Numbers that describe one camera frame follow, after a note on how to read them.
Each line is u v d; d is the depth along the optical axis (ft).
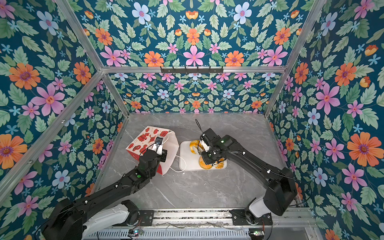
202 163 2.91
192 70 3.05
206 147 2.33
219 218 2.46
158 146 2.19
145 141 2.97
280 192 1.34
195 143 2.98
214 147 1.84
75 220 1.29
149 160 1.94
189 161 3.13
